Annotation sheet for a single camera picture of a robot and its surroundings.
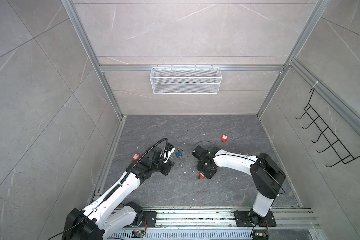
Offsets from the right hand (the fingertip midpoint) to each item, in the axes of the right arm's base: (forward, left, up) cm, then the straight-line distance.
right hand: (199, 171), depth 89 cm
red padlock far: (+24, -20, +1) cm, 31 cm away
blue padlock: (+13, +13, 0) cm, 18 cm away
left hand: (+2, +16, +14) cm, 21 cm away
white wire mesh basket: (+53, +7, +29) cm, 61 cm away
